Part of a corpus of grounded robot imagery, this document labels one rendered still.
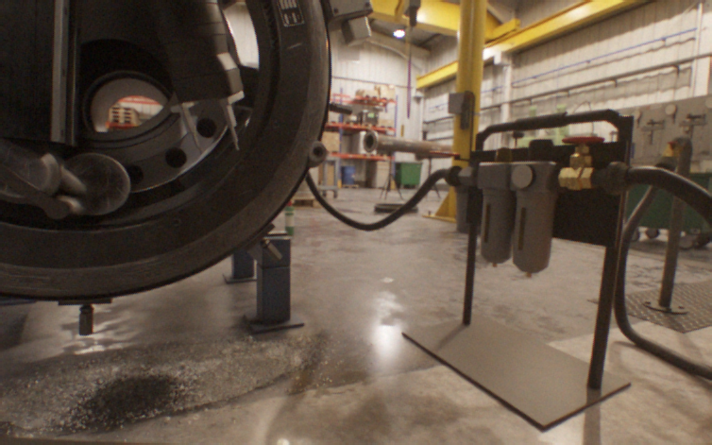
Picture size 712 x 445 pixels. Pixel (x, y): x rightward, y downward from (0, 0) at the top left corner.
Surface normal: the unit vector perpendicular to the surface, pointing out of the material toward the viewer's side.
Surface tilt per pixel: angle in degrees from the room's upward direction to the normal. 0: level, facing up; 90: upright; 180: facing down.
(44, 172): 90
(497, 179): 90
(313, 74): 90
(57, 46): 90
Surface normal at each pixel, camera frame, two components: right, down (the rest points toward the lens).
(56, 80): 0.47, 0.12
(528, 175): -0.88, 0.03
